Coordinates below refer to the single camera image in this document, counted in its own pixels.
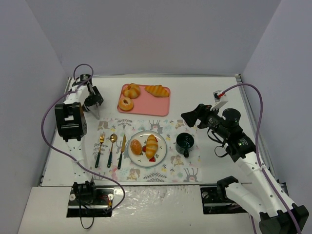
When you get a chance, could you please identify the silver metal tongs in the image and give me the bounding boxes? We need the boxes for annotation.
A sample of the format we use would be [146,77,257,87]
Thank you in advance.
[83,104,100,120]

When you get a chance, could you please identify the small striped bread loaf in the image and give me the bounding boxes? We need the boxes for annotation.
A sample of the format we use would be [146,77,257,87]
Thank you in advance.
[145,135,158,159]

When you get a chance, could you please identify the small orange bun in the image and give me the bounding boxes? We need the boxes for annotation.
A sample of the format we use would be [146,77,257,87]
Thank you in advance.
[130,139,142,155]

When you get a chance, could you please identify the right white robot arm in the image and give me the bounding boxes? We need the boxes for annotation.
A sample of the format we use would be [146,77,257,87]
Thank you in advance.
[181,104,309,234]

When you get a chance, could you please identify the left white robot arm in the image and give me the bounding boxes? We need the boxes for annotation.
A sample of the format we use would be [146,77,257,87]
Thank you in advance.
[54,74,98,204]

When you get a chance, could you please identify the round knotted bread roll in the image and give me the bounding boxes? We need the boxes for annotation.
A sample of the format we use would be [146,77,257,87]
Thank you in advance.
[122,83,141,98]

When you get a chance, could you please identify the long croissant bread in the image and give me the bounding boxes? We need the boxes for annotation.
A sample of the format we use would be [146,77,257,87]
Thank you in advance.
[145,85,170,98]

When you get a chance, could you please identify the dark green mug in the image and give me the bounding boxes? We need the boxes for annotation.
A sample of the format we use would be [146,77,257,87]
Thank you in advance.
[175,133,195,158]

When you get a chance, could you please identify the pink serving tray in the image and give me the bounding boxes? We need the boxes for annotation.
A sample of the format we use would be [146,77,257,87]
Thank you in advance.
[117,84,170,117]

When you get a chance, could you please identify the floral printed placemat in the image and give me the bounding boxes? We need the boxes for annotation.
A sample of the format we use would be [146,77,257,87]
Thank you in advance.
[88,118,202,183]

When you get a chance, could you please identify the white watermelon pattern plate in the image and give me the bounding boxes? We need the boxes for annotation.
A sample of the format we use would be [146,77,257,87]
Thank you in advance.
[126,131,167,168]

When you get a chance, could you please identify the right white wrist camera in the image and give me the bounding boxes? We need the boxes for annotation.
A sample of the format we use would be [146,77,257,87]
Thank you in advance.
[210,90,228,111]

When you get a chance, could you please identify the ring donut bread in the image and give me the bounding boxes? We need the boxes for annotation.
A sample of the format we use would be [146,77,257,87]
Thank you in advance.
[118,97,134,111]

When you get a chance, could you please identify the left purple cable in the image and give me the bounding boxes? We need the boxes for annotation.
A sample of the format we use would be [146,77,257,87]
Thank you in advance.
[40,63,126,213]

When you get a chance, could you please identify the purple cable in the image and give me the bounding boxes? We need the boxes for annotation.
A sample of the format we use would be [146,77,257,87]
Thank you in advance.
[218,83,299,234]
[40,63,126,213]

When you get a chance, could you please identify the gold fork green handle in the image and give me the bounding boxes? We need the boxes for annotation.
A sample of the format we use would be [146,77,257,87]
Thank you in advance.
[95,133,105,168]

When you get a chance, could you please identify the gold spoon green handle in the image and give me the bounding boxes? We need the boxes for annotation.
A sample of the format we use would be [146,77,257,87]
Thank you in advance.
[107,134,117,168]

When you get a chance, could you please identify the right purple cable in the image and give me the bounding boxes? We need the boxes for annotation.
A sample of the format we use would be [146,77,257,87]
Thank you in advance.
[218,83,299,234]

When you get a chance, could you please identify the gold knife green handle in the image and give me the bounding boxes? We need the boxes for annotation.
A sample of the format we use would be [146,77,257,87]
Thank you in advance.
[117,135,126,170]

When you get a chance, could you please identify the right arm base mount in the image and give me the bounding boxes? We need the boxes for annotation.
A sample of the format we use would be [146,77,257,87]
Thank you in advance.
[200,185,246,215]

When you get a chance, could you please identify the metal table edge rail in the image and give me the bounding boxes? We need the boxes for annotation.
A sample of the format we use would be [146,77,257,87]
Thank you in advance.
[239,86,289,195]

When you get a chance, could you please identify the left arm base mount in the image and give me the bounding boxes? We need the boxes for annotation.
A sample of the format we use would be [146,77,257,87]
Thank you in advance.
[66,187,114,218]

